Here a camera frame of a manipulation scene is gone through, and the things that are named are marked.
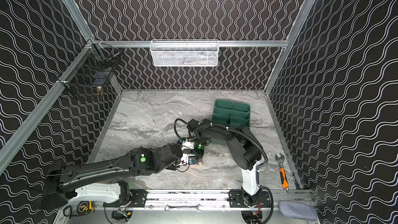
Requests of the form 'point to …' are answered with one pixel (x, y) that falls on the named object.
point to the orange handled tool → (284, 181)
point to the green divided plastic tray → (230, 113)
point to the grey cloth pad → (298, 210)
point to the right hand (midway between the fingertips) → (196, 157)
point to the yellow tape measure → (85, 207)
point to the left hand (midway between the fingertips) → (182, 151)
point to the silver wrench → (168, 207)
